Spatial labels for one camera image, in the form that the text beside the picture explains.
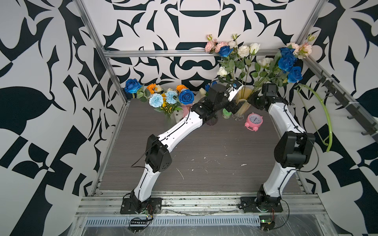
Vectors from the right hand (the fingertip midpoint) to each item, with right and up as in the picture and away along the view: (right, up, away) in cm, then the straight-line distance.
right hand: (250, 96), depth 92 cm
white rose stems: (-6, +16, -3) cm, 17 cm away
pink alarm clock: (+7, -16, +13) cm, 22 cm away
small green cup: (-11, -11, +16) cm, 22 cm away
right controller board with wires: (-1, -62, -22) cm, 66 cm away
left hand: (-14, 0, -18) cm, 23 cm away
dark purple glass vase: (-22, -16, +12) cm, 30 cm away
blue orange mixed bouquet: (-48, -5, -20) cm, 52 cm away
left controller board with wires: (-63, -65, -20) cm, 93 cm away
